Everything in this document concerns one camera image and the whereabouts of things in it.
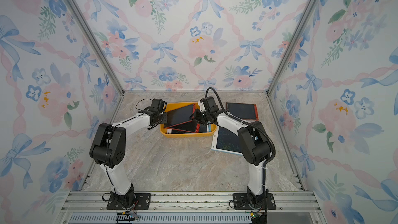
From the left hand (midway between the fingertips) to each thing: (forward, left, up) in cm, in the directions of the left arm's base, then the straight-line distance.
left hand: (164, 116), depth 99 cm
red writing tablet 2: (-7, -16, -1) cm, 17 cm away
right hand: (-1, -15, +3) cm, 16 cm away
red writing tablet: (+6, -8, -7) cm, 13 cm away
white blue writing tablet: (-6, -25, -3) cm, 26 cm away
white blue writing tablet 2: (-13, -39, -8) cm, 42 cm away
